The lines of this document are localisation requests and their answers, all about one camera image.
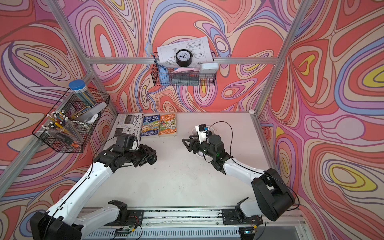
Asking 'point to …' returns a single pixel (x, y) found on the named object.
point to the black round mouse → (152, 159)
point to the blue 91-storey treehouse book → (150, 125)
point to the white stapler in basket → (91, 115)
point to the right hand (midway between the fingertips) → (187, 141)
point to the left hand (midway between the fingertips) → (155, 153)
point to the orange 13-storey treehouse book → (167, 126)
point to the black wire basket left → (71, 105)
